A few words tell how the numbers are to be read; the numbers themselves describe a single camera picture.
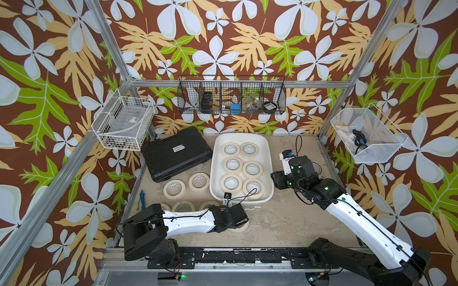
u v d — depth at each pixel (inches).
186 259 29.0
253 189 37.3
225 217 25.0
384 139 29.0
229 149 44.0
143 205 34.8
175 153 40.0
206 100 39.0
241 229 31.6
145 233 16.7
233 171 38.9
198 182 38.7
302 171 21.2
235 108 37.3
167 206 33.9
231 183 37.6
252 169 40.0
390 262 15.5
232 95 38.4
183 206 34.6
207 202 34.3
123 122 32.2
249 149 43.8
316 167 40.9
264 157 41.4
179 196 35.6
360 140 31.8
